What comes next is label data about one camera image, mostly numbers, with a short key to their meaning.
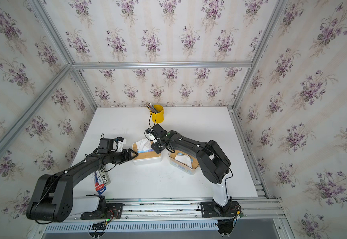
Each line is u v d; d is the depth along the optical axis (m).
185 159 0.82
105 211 0.69
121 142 0.83
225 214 0.67
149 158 0.87
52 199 0.41
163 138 0.66
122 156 0.78
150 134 0.73
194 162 0.83
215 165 0.48
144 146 0.88
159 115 1.14
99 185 0.80
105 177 0.81
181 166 0.84
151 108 1.01
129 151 0.80
